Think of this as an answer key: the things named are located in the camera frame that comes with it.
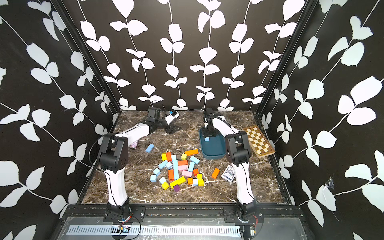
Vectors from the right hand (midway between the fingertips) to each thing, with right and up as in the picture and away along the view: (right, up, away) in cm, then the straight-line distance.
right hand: (204, 132), depth 102 cm
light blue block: (+2, -4, -2) cm, 5 cm away
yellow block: (-26, -15, -9) cm, 32 cm away
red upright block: (-23, -15, -9) cm, 29 cm away
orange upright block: (-21, -24, -16) cm, 36 cm away
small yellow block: (-23, -28, -20) cm, 42 cm away
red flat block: (-15, -18, -11) cm, 26 cm away
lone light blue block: (-37, -10, -4) cm, 39 cm away
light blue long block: (-27, -19, -12) cm, 35 cm away
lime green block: (-14, -15, -10) cm, 22 cm away
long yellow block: (-16, -27, -18) cm, 36 cm away
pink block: (-11, -23, -16) cm, 30 cm away
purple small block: (-17, -30, -21) cm, 40 cm away
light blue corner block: (-31, -25, -18) cm, 44 cm away
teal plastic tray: (+5, -9, -4) cm, 12 cm away
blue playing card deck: (+14, -23, -15) cm, 31 cm away
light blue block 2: (-29, -22, -16) cm, 40 cm away
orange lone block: (+5, -23, -14) cm, 28 cm away
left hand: (-18, +8, -6) cm, 21 cm away
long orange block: (-9, -13, -5) cm, 16 cm away
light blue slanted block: (-9, -20, -12) cm, 25 cm away
